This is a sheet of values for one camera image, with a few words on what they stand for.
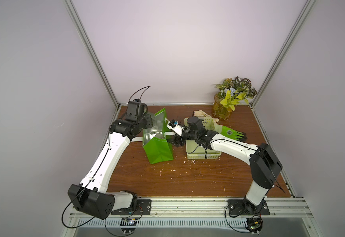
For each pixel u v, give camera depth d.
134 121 0.54
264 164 0.45
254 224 0.70
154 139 0.74
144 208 0.73
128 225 0.72
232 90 0.92
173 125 0.70
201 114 1.13
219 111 1.09
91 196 0.37
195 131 0.65
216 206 0.74
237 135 1.00
